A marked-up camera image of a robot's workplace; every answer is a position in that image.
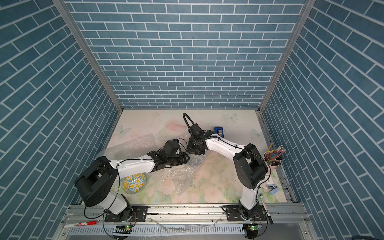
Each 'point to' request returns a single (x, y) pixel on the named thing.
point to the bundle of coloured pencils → (273, 156)
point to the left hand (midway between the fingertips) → (192, 160)
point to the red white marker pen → (81, 224)
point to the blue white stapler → (273, 189)
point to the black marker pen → (266, 209)
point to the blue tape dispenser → (216, 129)
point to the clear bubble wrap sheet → (184, 179)
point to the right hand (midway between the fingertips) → (190, 152)
